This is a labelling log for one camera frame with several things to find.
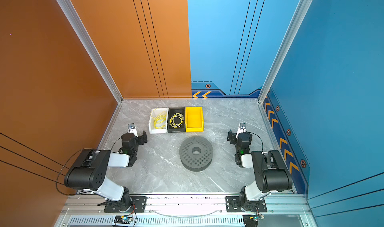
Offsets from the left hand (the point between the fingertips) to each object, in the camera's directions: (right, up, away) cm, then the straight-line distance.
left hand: (136, 130), depth 94 cm
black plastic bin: (+20, +12, +14) cm, 28 cm away
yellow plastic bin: (+36, +6, +13) cm, 39 cm away
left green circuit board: (+3, -40, -23) cm, 46 cm away
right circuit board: (+67, -38, -24) cm, 81 cm away
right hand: (+64, 0, 0) cm, 64 cm away
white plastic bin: (+9, 0, +4) cm, 10 cm away
